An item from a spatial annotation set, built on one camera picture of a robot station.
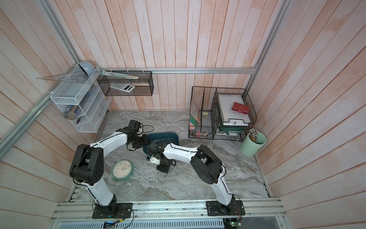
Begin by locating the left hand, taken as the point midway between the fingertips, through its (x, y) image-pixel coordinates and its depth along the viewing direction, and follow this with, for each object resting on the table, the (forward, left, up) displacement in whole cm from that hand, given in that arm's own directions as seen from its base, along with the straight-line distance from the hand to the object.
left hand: (148, 144), depth 94 cm
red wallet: (+18, -62, +18) cm, 67 cm away
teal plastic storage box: (+6, -15, -2) cm, 16 cm away
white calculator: (+33, +17, +22) cm, 43 cm away
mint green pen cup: (-5, -65, +10) cm, 66 cm away
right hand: (-14, -12, -4) cm, 19 cm away
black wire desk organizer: (+25, -43, -5) cm, 50 cm away
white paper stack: (+11, -53, +17) cm, 57 cm away
